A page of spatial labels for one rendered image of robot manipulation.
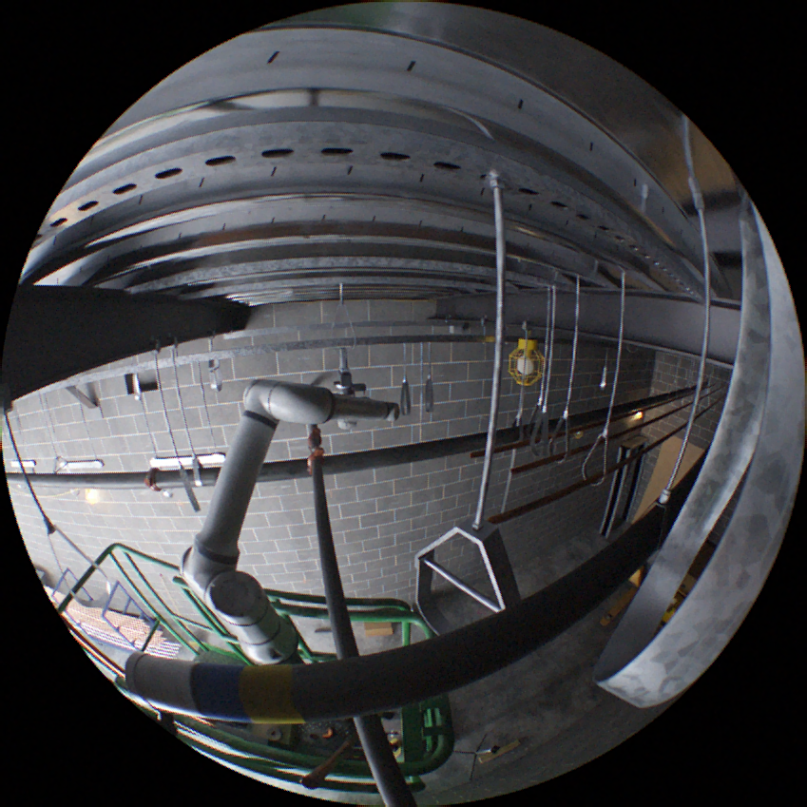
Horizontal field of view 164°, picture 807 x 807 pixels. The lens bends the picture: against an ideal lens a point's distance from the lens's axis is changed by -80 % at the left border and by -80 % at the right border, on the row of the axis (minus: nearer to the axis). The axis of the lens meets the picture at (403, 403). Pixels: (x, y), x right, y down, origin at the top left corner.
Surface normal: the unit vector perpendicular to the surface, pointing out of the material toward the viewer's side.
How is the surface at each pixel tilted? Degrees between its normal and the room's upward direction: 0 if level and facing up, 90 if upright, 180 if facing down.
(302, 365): 90
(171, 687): 19
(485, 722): 0
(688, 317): 90
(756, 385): 106
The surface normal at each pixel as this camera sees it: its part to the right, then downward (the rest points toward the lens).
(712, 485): -0.79, 0.44
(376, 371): 0.32, 0.29
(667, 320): -0.95, 0.10
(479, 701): 0.00, -0.95
